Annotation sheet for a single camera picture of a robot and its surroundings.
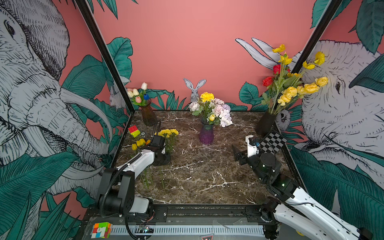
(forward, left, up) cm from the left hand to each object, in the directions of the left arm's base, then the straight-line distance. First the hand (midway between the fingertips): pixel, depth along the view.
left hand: (169, 158), depth 90 cm
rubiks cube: (-35, +27, +2) cm, 44 cm away
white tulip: (+37, +15, +27) cm, 48 cm away
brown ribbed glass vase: (+31, +16, +6) cm, 36 cm away
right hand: (-4, -37, +23) cm, 44 cm away
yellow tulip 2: (+12, +21, 0) cm, 24 cm away
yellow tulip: (+10, +24, -1) cm, 26 cm away
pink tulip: (+25, +16, +26) cm, 40 cm away
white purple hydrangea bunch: (+14, -26, +26) cm, 39 cm away
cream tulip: (+33, +20, +26) cm, 46 cm away
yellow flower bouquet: (+28, -71, +30) cm, 82 cm away
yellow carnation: (+16, +1, +6) cm, 17 cm away
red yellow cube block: (+21, +26, +1) cm, 34 cm away
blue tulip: (+28, +12, +25) cm, 40 cm away
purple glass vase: (+17, -25, 0) cm, 30 cm away
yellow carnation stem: (+14, +1, -2) cm, 15 cm away
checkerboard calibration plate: (+8, -69, 0) cm, 69 cm away
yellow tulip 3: (+14, +19, 0) cm, 23 cm away
